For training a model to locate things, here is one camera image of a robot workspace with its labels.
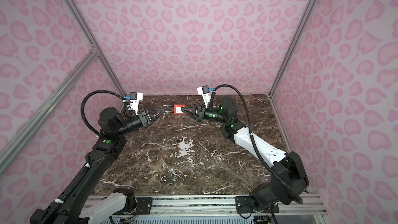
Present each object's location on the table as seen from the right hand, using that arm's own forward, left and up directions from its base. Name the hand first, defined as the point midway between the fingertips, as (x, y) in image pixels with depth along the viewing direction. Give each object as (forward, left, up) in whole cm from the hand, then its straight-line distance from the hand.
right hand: (184, 111), depth 64 cm
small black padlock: (-17, +10, -36) cm, 42 cm away
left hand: (0, +8, +1) cm, 8 cm away
